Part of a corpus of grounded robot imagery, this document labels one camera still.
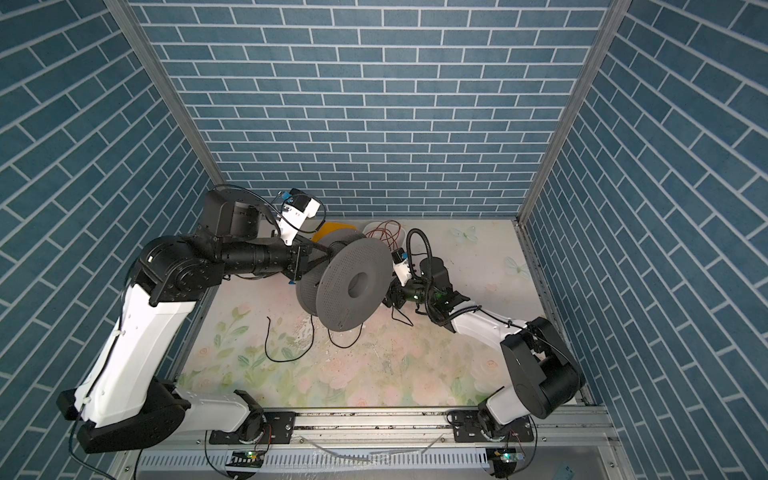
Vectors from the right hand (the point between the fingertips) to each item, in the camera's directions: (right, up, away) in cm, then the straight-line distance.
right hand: (374, 281), depth 81 cm
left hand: (-6, +9, -25) cm, 27 cm away
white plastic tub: (+8, +12, +28) cm, 32 cm away
